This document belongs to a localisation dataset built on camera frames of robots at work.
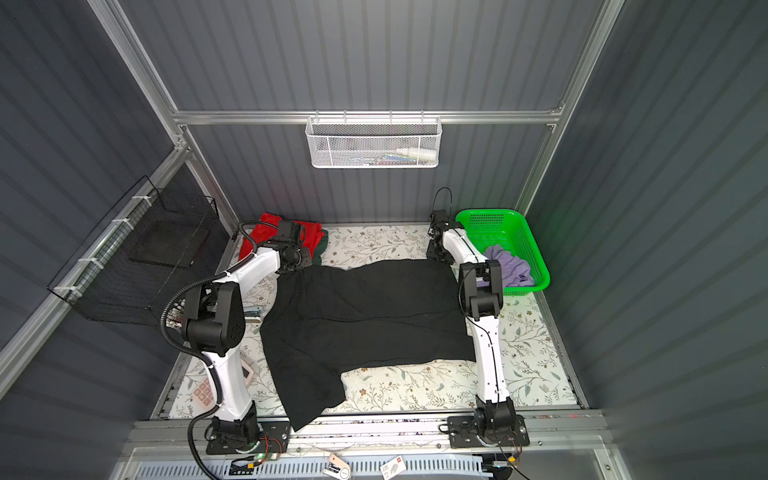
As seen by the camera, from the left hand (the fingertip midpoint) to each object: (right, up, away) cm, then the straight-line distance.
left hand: (302, 260), depth 100 cm
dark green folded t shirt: (+4, +5, +11) cm, 12 cm away
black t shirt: (+16, -18, -5) cm, 25 cm away
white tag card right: (+31, -48, -32) cm, 65 cm away
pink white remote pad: (-20, -35, -21) cm, 46 cm away
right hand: (+50, +1, +10) cm, 51 cm away
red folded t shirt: (+6, +8, -14) cm, 18 cm away
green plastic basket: (+76, +11, +14) cm, 78 cm away
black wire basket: (-32, +1, -27) cm, 42 cm away
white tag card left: (+18, -47, -32) cm, 60 cm away
